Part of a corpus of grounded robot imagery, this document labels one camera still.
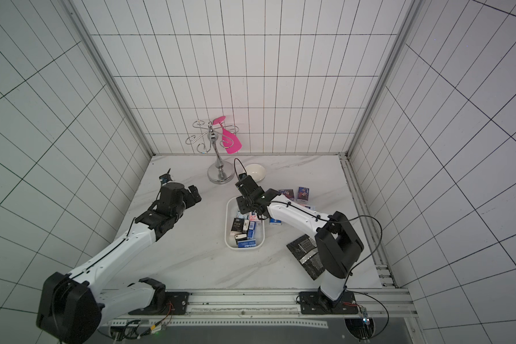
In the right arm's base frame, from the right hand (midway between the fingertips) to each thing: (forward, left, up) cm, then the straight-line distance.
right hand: (238, 202), depth 87 cm
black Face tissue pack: (-7, 0, -7) cm, 9 cm away
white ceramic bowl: (+23, -6, -6) cm, 24 cm away
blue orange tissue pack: (+12, -29, -9) cm, 33 cm away
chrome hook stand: (+24, +13, -10) cm, 29 cm away
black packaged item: (-15, -28, -9) cm, 33 cm away
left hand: (-1, +20, +4) cm, 21 cm away
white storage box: (+1, +4, -9) cm, 10 cm away
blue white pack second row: (-3, -15, -9) cm, 18 cm away
